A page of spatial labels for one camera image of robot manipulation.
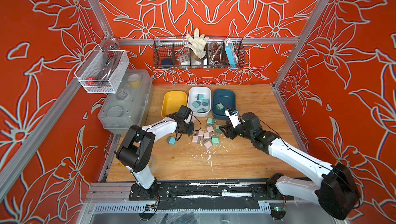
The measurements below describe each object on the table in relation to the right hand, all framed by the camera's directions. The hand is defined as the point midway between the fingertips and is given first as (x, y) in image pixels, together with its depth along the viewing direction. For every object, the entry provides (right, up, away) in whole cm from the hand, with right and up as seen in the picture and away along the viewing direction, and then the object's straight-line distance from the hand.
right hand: (220, 125), depth 79 cm
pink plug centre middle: (-7, -8, +11) cm, 15 cm away
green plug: (-1, -11, +11) cm, 15 cm away
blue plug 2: (-9, +6, +23) cm, 25 cm away
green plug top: (-3, -1, +18) cm, 18 cm away
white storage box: (-15, +19, +32) cm, 41 cm away
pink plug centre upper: (-4, -5, +15) cm, 16 cm away
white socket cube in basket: (-20, +37, +13) cm, 44 cm away
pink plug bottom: (-6, -13, +8) cm, 16 cm away
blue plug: (-27, -10, +8) cm, 30 cm away
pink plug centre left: (-10, -7, +12) cm, 17 cm away
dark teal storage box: (+7, +13, +34) cm, 37 cm away
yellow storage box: (-31, +12, +32) cm, 46 cm away
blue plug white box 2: (-6, +12, +28) cm, 30 cm away
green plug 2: (+4, +9, +24) cm, 26 cm away
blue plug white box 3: (-10, +15, +31) cm, 36 cm away
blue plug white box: (-12, +10, +27) cm, 32 cm away
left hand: (-15, -5, +14) cm, 21 cm away
